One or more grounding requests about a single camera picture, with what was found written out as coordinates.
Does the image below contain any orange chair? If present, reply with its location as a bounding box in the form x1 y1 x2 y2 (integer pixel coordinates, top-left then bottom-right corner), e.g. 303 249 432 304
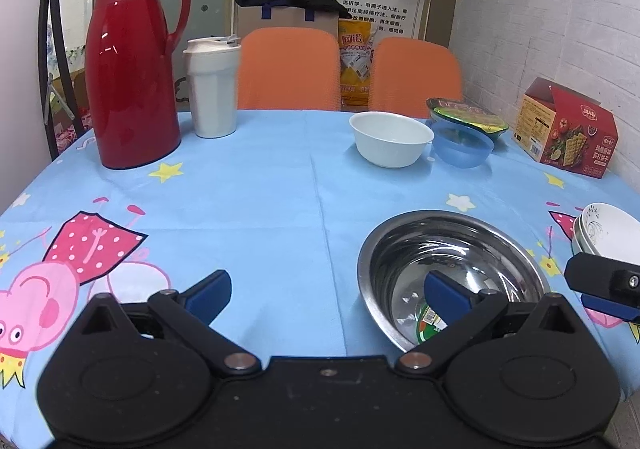
236 27 342 110
368 38 464 118

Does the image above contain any red cracker box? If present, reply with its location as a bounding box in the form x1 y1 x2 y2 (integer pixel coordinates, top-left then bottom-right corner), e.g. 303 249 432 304
511 77 620 178

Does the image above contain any black metal frame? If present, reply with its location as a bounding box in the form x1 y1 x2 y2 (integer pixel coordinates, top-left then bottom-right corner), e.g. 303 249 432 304
39 0 73 164

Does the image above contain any cardboard box with blue straps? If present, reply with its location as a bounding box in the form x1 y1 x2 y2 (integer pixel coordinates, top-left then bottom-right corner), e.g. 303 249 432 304
236 4 341 40

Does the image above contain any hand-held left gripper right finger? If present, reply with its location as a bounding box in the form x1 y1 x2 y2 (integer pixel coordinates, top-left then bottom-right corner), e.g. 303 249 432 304
395 270 583 377

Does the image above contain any red thermos jug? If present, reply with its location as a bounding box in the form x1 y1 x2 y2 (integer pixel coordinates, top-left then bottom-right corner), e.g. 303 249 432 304
84 0 192 170

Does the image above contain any blue plastic bowl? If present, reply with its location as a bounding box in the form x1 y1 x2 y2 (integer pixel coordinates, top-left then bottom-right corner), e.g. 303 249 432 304
431 120 495 170

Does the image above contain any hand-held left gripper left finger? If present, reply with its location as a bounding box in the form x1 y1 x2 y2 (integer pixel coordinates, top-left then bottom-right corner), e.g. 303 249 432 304
75 270 263 377

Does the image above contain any blue cartoon tablecloth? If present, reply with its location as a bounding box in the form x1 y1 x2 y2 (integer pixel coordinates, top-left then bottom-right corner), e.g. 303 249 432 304
0 109 640 430

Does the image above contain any white ceramic bowl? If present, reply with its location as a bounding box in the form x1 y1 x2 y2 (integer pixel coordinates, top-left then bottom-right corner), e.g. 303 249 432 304
349 111 435 168

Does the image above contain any white gold-rimmed plate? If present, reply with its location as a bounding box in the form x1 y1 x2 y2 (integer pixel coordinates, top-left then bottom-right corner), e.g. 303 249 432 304
571 216 601 257

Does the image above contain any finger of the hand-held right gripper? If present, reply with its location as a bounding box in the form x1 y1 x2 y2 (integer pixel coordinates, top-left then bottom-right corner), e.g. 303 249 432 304
565 251 640 323

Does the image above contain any yellow packet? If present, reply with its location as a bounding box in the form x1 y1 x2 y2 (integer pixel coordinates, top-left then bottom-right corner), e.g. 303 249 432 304
337 18 378 107

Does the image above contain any stainless steel bowl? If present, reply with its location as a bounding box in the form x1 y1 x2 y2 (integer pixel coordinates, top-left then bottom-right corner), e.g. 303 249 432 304
357 210 551 352

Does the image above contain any green instant noodle cup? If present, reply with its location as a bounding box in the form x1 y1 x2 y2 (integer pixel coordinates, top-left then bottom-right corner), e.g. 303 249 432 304
426 98 510 144

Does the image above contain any white tumbler cup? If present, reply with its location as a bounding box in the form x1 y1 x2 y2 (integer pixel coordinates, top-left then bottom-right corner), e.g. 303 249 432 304
181 35 242 138

